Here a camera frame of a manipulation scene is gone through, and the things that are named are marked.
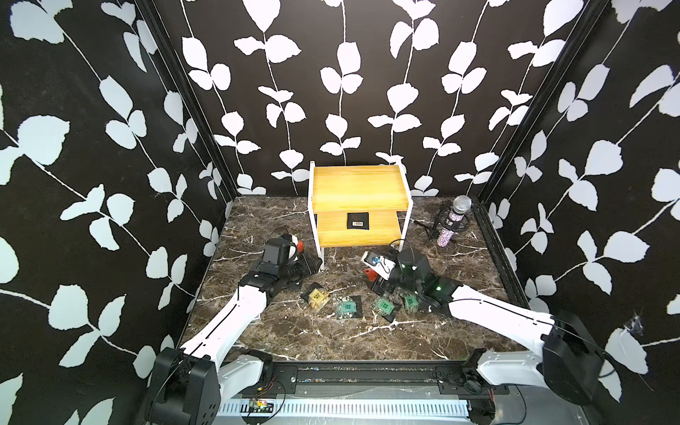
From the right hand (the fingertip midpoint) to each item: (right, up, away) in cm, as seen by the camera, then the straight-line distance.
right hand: (369, 259), depth 80 cm
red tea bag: (-26, +2, +24) cm, 36 cm away
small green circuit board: (-31, -39, -10) cm, 50 cm away
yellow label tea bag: (-18, -14, +10) cm, 25 cm away
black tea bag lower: (-3, +12, +11) cm, 16 cm away
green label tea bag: (+5, -17, +8) cm, 20 cm away
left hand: (-16, 0, +2) cm, 16 cm away
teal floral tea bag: (-6, -18, +8) cm, 20 cm away
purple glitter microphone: (+27, +17, -4) cm, 32 cm away
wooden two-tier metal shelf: (-5, +16, -7) cm, 19 cm away
